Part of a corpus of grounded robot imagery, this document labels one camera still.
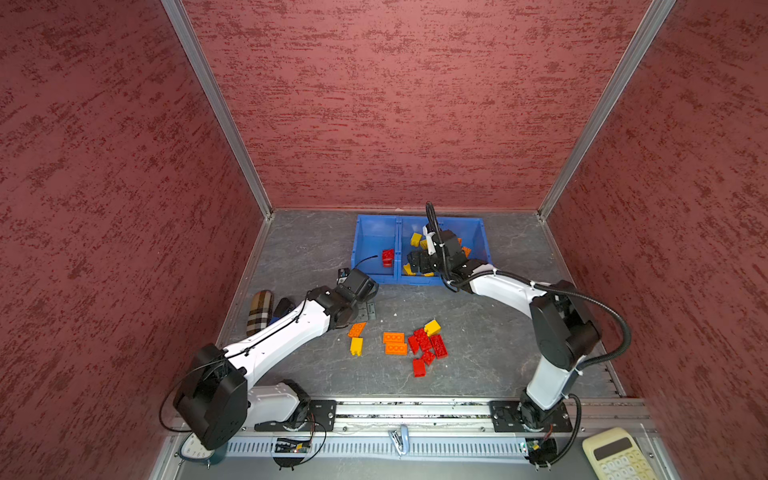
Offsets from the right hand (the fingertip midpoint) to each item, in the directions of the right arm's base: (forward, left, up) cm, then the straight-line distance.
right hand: (419, 258), depth 94 cm
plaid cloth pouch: (-14, +50, -7) cm, 52 cm away
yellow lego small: (-25, +20, -8) cm, 33 cm away
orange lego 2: (+9, -19, -9) cm, 22 cm away
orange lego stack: (-23, +9, -11) cm, 27 cm away
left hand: (-18, +20, -3) cm, 27 cm away
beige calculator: (-52, -43, -10) cm, 68 cm away
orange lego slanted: (-19, +20, -10) cm, 30 cm away
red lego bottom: (-31, +2, -10) cm, 32 cm away
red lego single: (+5, +10, -5) cm, 13 cm away
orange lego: (+15, -17, -9) cm, 25 cm away
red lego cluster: (-24, -2, -11) cm, 27 cm away
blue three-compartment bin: (+16, +12, -11) cm, 23 cm away
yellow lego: (+14, -1, -7) cm, 15 cm away
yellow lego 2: (-20, -3, -9) cm, 22 cm away
